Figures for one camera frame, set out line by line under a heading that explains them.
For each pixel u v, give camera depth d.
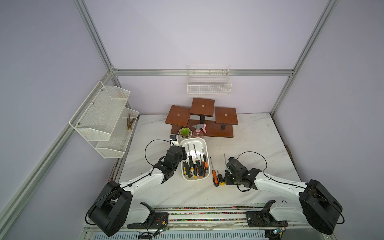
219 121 0.96
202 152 0.91
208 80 0.94
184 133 0.98
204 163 0.88
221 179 0.85
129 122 0.98
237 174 0.67
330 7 0.68
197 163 0.88
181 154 0.67
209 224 0.73
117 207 0.42
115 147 0.91
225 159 0.90
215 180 0.85
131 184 0.47
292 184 0.48
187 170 0.86
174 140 0.74
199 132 0.96
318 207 0.41
